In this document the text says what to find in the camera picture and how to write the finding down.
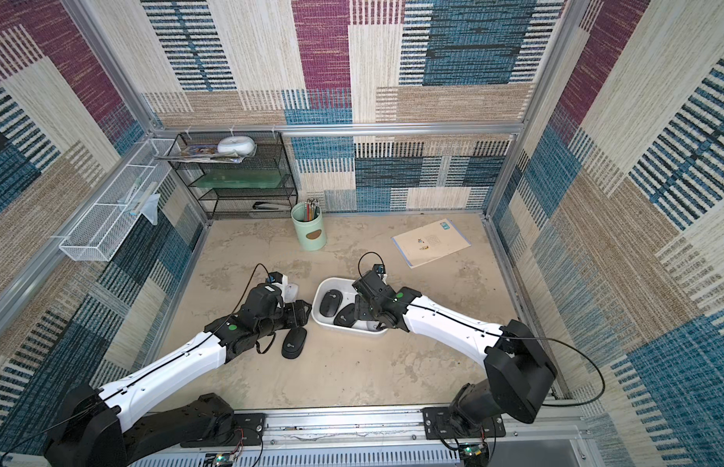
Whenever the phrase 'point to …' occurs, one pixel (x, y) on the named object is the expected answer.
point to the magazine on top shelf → (203, 154)
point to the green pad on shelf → (240, 178)
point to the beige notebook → (430, 243)
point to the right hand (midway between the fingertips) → (367, 303)
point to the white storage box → (320, 321)
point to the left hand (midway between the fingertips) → (302, 306)
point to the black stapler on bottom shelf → (270, 205)
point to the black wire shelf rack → (236, 202)
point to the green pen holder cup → (309, 225)
